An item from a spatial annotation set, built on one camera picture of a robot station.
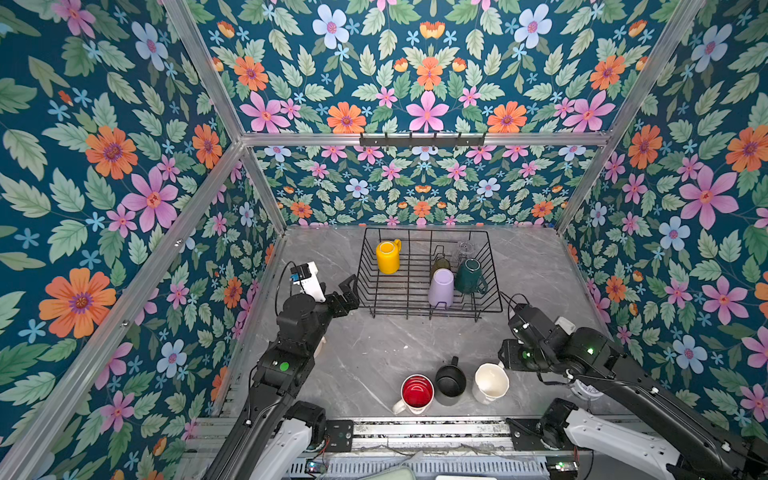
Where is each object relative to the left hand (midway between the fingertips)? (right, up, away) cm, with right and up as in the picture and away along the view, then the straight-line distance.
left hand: (345, 274), depth 69 cm
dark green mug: (+35, -3, +24) cm, 42 cm away
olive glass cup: (+27, +2, +32) cm, 42 cm away
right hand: (+38, -20, +2) cm, 43 cm away
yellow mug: (+8, +4, +29) cm, 30 cm away
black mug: (+27, -30, +12) cm, 42 cm away
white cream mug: (+38, -31, +11) cm, 50 cm away
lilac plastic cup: (+25, -5, +17) cm, 31 cm away
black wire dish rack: (+15, -8, +30) cm, 34 cm away
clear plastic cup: (+35, +7, +30) cm, 47 cm away
